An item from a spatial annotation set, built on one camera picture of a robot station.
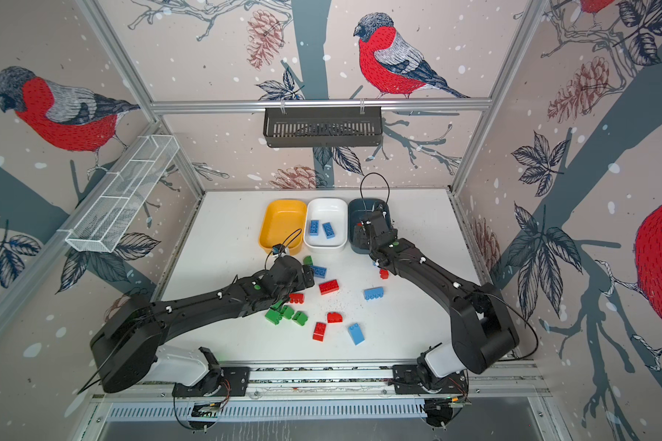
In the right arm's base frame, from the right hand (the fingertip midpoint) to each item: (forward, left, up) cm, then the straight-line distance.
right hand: (369, 233), depth 88 cm
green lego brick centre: (-27, +24, +5) cm, 36 cm away
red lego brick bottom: (-27, +15, -14) cm, 34 cm away
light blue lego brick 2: (-15, -1, -13) cm, 20 cm away
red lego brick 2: (-13, +13, -13) cm, 23 cm away
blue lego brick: (+11, +21, -12) cm, 26 cm away
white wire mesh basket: (-1, +73, +19) cm, 75 cm away
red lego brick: (-7, -5, -13) cm, 16 cm away
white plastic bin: (+20, +16, -11) cm, 27 cm away
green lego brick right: (-24, +21, -12) cm, 34 cm away
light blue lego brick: (+10, +15, -11) cm, 21 cm away
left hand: (-13, +20, -5) cm, 25 cm away
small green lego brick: (-3, +22, -13) cm, 25 cm away
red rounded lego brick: (-23, +11, -13) cm, 29 cm away
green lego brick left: (-24, +30, -11) cm, 40 cm away
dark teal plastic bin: (+20, +3, -12) cm, 24 cm away
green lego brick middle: (-23, +25, -12) cm, 36 cm away
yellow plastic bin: (+13, +33, -11) cm, 38 cm away
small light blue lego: (-2, -2, -15) cm, 15 cm away
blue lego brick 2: (-7, +17, -13) cm, 23 cm away
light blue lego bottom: (-28, +4, -13) cm, 31 cm away
